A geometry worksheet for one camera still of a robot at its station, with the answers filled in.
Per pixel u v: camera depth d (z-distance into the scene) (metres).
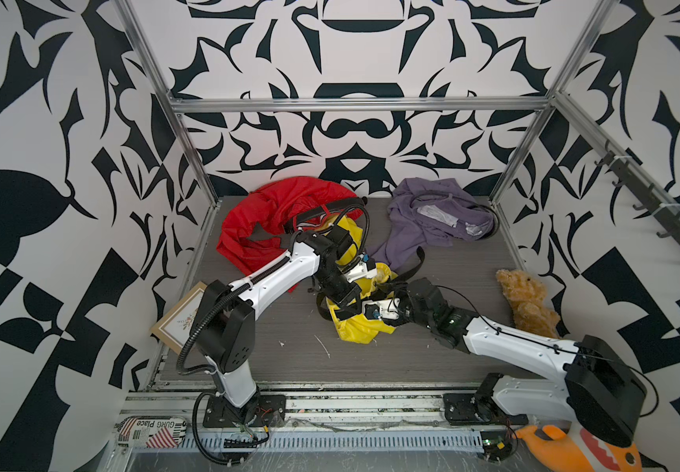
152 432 0.70
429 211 1.11
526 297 0.87
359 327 0.81
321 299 0.79
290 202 1.05
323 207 0.99
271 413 0.73
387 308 0.69
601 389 0.41
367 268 0.74
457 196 1.15
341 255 0.70
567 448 0.66
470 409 0.74
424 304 0.63
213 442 0.71
